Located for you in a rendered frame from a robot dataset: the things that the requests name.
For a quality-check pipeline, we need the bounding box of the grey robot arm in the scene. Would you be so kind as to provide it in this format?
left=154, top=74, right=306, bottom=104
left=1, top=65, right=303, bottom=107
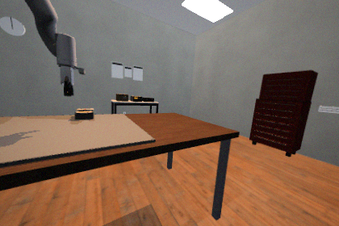
left=25, top=0, right=84, bottom=74

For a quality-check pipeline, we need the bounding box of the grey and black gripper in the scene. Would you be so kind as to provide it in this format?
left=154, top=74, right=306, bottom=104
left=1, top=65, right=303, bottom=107
left=59, top=65, right=75, bottom=96

